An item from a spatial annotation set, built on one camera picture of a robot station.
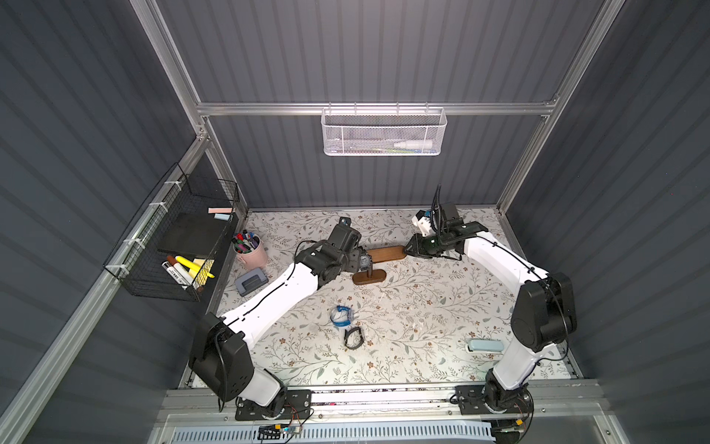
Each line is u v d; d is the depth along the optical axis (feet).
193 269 2.27
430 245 2.52
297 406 2.41
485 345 2.71
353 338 2.79
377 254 2.89
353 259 2.41
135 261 2.05
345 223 2.37
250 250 3.07
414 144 2.87
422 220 2.71
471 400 2.41
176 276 2.19
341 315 2.97
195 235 2.45
